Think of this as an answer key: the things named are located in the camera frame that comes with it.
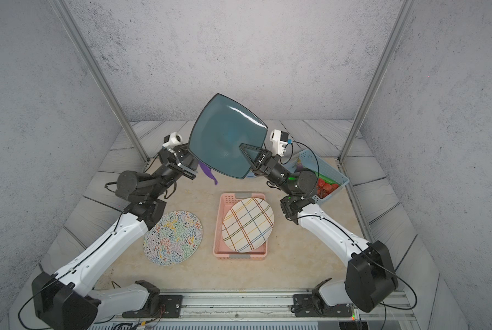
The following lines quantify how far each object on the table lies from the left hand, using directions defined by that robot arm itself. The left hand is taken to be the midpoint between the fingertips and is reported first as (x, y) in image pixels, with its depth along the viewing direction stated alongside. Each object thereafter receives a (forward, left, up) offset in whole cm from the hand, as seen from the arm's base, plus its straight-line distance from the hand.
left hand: (201, 147), depth 50 cm
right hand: (+1, -9, -3) cm, 9 cm away
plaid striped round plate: (+4, -10, -48) cm, 49 cm away
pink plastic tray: (-5, +1, -53) cm, 53 cm away
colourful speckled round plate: (+1, +22, -53) cm, 57 cm away
